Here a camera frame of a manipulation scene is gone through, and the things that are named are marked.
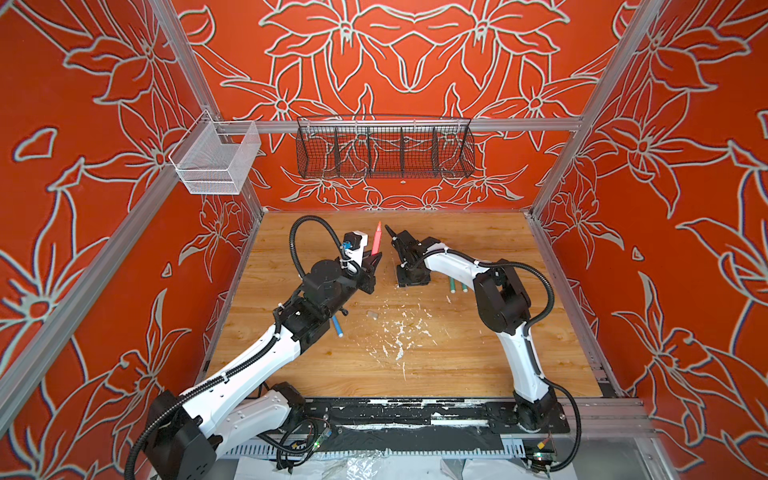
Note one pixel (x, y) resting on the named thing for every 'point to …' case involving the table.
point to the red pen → (376, 248)
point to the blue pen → (337, 326)
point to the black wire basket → (384, 147)
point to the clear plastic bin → (214, 157)
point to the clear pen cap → (372, 314)
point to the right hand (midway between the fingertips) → (401, 280)
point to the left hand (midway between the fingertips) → (376, 250)
